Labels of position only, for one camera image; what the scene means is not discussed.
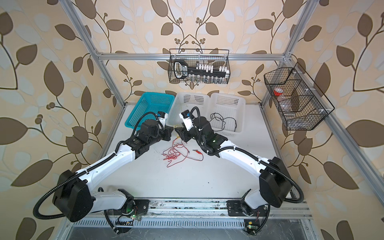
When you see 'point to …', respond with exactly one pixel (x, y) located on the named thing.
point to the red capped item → (278, 91)
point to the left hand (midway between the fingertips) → (174, 126)
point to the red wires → (177, 153)
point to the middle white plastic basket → (187, 100)
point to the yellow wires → (177, 136)
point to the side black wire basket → (301, 104)
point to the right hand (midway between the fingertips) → (179, 126)
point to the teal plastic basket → (149, 104)
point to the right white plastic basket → (227, 112)
